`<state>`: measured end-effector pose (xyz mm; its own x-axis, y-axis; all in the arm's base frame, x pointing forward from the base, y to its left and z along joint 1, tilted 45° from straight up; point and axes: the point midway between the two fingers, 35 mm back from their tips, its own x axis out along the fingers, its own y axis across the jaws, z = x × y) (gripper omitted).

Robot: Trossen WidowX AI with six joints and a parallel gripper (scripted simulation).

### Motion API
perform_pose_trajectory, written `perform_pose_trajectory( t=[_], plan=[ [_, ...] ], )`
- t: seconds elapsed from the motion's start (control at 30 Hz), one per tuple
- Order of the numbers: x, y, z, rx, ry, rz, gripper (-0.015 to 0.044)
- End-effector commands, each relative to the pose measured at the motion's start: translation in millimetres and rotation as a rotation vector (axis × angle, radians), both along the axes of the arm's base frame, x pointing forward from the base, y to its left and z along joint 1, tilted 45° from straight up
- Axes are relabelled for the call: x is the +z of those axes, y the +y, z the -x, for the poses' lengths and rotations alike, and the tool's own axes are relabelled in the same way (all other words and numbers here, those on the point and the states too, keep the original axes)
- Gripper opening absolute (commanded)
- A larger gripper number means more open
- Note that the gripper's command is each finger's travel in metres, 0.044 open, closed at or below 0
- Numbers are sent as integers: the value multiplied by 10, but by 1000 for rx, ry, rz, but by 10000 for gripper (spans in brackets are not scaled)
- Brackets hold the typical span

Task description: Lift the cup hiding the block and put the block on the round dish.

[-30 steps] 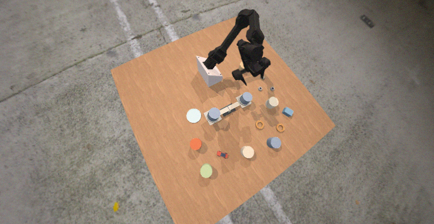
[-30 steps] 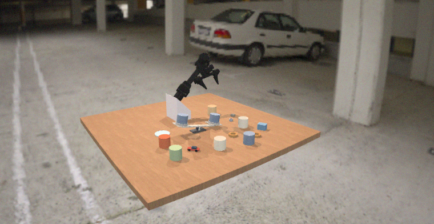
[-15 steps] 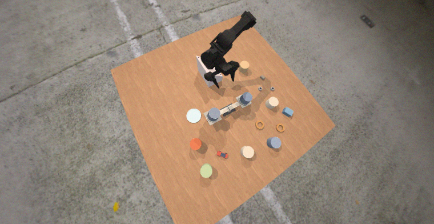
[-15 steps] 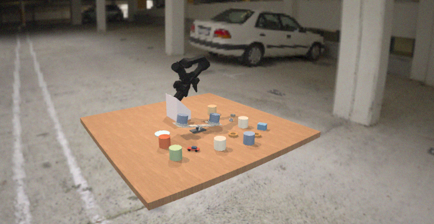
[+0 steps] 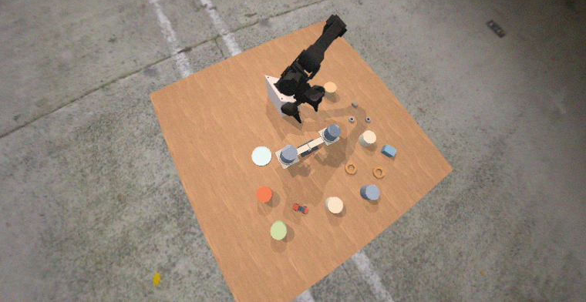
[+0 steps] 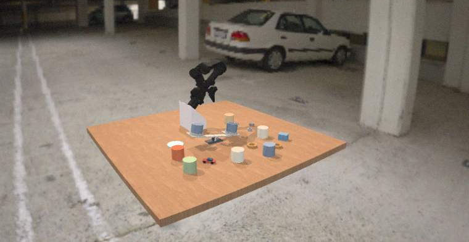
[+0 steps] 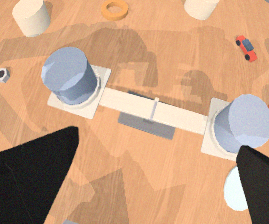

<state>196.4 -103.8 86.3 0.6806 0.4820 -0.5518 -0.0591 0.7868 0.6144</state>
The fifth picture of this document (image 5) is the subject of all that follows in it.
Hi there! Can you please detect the white round dish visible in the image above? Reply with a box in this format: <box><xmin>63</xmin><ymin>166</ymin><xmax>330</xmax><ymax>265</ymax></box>
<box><xmin>251</xmin><ymin>146</ymin><xmax>271</xmax><ymax>166</ymax></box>

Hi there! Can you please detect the cream balance beam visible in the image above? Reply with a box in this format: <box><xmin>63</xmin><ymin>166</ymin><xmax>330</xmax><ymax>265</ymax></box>
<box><xmin>275</xmin><ymin>127</ymin><xmax>340</xmax><ymax>169</ymax></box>

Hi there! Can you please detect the pale green cylinder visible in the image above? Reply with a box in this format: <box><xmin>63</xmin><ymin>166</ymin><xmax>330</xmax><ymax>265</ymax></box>
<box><xmin>271</xmin><ymin>220</ymin><xmax>287</xmax><ymax>240</ymax></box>

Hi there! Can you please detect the red toy car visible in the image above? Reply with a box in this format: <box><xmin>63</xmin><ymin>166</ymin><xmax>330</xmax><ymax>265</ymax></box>
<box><xmin>292</xmin><ymin>203</ymin><xmax>308</xmax><ymax>213</ymax></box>

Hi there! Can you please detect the orange cylinder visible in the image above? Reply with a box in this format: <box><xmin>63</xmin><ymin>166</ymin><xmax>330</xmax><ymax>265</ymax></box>
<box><xmin>257</xmin><ymin>186</ymin><xmax>272</xmax><ymax>203</ymax></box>

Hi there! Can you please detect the light blue block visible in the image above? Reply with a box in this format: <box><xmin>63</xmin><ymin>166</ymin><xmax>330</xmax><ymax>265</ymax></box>
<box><xmin>381</xmin><ymin>144</ymin><xmax>396</xmax><ymax>157</ymax></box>

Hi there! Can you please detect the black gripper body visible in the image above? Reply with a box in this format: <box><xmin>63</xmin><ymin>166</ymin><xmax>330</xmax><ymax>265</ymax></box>
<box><xmin>281</xmin><ymin>82</ymin><xmax>319</xmax><ymax>116</ymax></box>

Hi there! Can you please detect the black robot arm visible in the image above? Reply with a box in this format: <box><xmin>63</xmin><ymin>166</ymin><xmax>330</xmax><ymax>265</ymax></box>
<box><xmin>273</xmin><ymin>14</ymin><xmax>347</xmax><ymax>107</ymax></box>

